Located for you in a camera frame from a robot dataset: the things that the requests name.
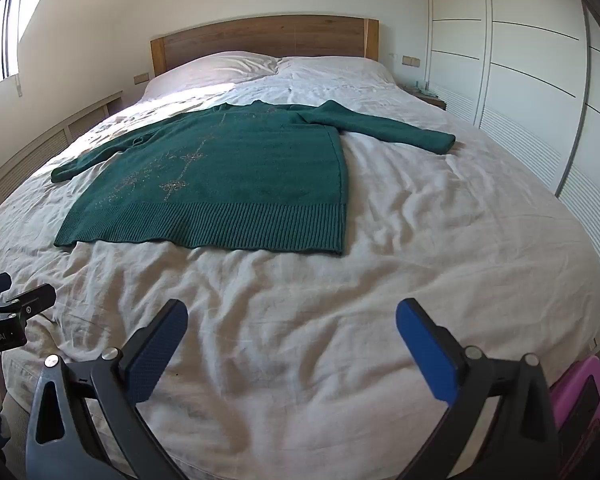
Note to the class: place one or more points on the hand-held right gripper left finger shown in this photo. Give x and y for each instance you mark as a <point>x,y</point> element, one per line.
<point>155,352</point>

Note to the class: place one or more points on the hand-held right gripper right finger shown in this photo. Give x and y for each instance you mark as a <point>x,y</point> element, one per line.
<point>425,352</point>

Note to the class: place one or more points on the green knitted sweater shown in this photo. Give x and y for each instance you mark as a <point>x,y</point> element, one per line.
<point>260,175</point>

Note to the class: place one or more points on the bed with white sheet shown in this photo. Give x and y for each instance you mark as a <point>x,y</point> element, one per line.
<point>330,335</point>

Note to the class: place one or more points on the low slatted cabinet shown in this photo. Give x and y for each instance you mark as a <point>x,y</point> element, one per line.
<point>40,145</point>

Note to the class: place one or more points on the pink object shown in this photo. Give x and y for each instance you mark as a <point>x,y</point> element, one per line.
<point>580,410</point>

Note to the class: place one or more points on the wooden nightstand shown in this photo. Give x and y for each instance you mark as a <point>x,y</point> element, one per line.
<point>430,100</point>

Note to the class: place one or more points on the small blue bedside items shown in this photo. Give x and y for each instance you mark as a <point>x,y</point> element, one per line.
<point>425,90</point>

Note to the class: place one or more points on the white pillow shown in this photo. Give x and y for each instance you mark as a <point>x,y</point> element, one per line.
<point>335,69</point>
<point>215,70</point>

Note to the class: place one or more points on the white wardrobe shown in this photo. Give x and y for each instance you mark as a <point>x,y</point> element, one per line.
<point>530,60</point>

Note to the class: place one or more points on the wooden headboard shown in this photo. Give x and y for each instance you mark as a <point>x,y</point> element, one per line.
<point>260,37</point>

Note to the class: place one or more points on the beige double wall switch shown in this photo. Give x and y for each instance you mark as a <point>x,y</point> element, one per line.
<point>411,61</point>

